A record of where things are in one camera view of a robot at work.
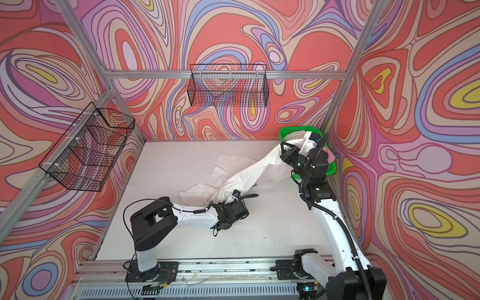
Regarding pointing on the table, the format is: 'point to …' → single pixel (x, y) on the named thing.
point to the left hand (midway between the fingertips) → (231, 208)
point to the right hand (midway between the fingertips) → (282, 146)
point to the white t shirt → (241, 175)
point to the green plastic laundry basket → (287, 131)
